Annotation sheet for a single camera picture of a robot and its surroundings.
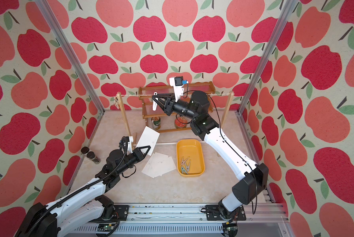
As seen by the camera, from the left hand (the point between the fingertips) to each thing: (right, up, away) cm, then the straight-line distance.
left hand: (151, 151), depth 76 cm
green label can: (-1, +15, +25) cm, 30 cm away
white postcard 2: (+7, -12, +17) cm, 23 cm away
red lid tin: (+15, +14, +32) cm, 37 cm away
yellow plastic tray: (+22, -8, +18) cm, 29 cm away
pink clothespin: (+17, -9, +15) cm, 25 cm away
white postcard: (-2, +6, +6) cm, 9 cm away
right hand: (+4, +24, -17) cm, 30 cm away
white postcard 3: (0, -13, +13) cm, 19 cm away
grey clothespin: (+20, -12, +13) cm, 27 cm away
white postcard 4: (-5, -14, +13) cm, 20 cm away
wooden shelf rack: (+3, +15, +37) cm, 40 cm away
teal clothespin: (+17, -14, +12) cm, 25 cm away
